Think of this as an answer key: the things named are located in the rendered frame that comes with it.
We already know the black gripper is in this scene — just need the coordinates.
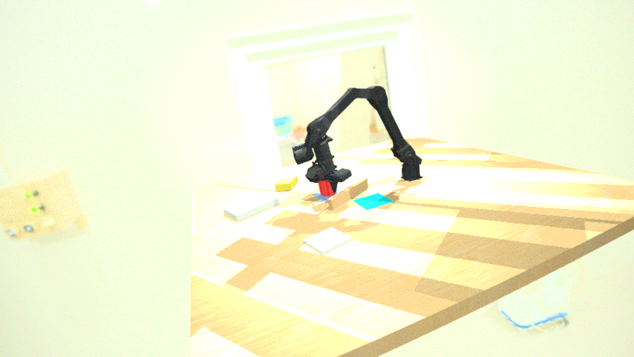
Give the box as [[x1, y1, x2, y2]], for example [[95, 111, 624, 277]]
[[315, 154, 352, 193]]

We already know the yellow rectangular block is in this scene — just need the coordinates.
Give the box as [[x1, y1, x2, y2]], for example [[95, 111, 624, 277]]
[[275, 176, 298, 191]]

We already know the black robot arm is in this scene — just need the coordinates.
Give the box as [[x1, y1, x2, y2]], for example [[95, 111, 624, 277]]
[[292, 86, 423, 184]]

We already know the red plastic cup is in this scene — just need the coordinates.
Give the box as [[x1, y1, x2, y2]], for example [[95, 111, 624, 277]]
[[318, 180, 336, 196]]

